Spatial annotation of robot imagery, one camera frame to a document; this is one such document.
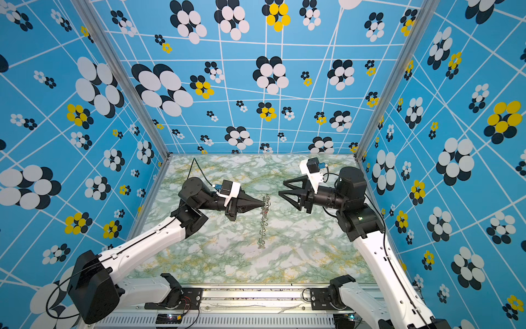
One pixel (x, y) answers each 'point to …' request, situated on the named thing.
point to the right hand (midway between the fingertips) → (284, 189)
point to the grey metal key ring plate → (264, 214)
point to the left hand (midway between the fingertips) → (263, 204)
